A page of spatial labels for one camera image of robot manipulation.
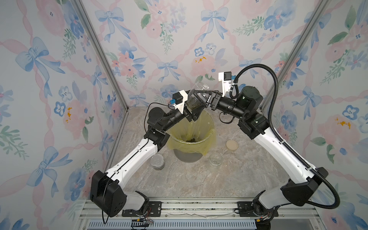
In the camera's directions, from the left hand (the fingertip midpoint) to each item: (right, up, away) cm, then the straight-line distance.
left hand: (200, 97), depth 58 cm
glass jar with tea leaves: (+13, -34, +34) cm, 50 cm away
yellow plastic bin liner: (+1, -19, +34) cm, 39 cm away
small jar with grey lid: (-23, -33, +27) cm, 49 cm away
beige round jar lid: (+25, -26, +40) cm, 54 cm away
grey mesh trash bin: (-5, -33, +34) cm, 47 cm away
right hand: (-1, +2, -2) cm, 3 cm away
